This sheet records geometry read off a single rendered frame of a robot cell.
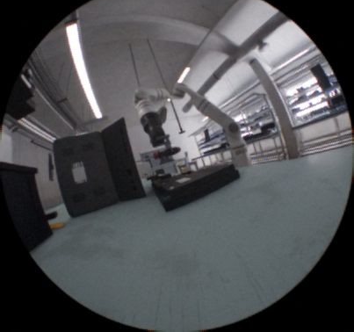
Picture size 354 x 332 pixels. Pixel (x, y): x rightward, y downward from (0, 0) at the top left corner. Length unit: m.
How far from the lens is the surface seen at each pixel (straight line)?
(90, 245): 0.15
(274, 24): 3.74
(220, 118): 0.70
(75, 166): 0.35
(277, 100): 4.21
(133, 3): 2.82
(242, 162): 0.71
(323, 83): 3.45
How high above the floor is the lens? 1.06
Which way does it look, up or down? 3 degrees up
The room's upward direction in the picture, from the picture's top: 18 degrees counter-clockwise
